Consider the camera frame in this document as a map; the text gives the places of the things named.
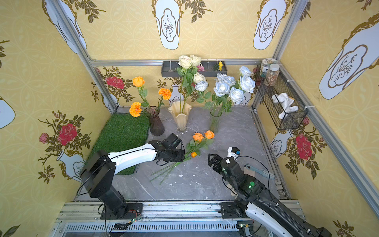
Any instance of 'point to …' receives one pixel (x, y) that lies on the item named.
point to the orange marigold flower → (166, 93)
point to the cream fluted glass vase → (179, 110)
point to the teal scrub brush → (263, 173)
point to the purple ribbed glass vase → (156, 127)
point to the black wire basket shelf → (264, 93)
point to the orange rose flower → (138, 82)
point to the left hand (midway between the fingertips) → (176, 155)
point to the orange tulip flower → (170, 167)
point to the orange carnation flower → (135, 109)
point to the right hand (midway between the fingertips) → (213, 157)
